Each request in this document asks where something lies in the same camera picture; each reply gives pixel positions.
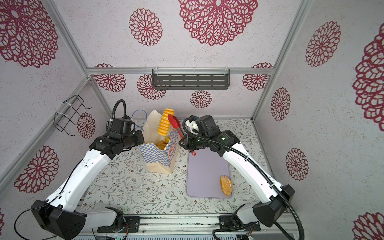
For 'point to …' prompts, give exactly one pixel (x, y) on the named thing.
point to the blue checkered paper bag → (158, 161)
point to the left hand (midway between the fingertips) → (142, 139)
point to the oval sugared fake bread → (226, 185)
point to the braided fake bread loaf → (164, 123)
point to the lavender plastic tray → (204, 171)
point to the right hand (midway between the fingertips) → (180, 140)
